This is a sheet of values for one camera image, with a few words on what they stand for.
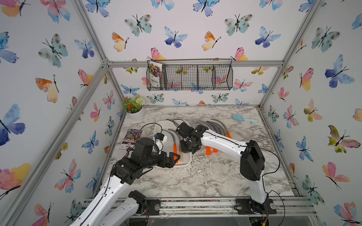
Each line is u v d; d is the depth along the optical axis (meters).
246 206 0.74
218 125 1.08
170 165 0.60
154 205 0.74
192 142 0.62
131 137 1.02
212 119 1.14
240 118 1.11
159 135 0.62
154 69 0.89
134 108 1.00
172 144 1.00
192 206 0.75
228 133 1.04
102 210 0.41
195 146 0.71
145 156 0.53
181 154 0.92
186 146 0.75
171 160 0.60
